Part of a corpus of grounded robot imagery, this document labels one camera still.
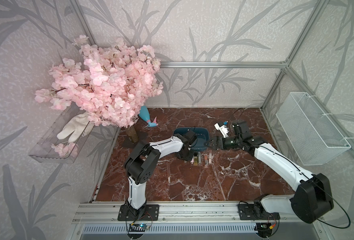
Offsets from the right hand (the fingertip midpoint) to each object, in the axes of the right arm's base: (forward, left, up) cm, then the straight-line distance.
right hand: (208, 144), depth 78 cm
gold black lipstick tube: (+1, +6, -17) cm, 18 cm away
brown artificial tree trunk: (+14, +46, -8) cm, 49 cm away
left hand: (+1, +11, -18) cm, 21 cm away
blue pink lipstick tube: (-2, +9, -17) cm, 19 cm away
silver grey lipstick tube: (+1, +4, -18) cm, 18 cm away
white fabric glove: (+2, +61, +15) cm, 62 cm away
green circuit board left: (-34, +36, -20) cm, 53 cm away
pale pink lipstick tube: (+1, -3, -18) cm, 18 cm away
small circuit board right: (-36, -26, -22) cm, 49 cm away
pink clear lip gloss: (0, 0, -18) cm, 18 cm away
